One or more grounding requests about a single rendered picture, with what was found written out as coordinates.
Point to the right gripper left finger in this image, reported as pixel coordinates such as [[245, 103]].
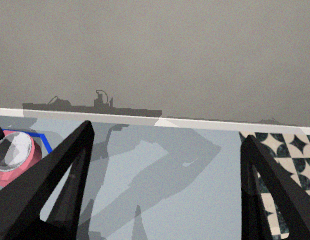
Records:
[[22, 199]]

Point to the grey steel bowl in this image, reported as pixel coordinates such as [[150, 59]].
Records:
[[13, 150]]

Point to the blue tape outline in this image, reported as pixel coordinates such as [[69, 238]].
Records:
[[43, 139]]

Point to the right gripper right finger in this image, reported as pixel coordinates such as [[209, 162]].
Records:
[[291, 199]]

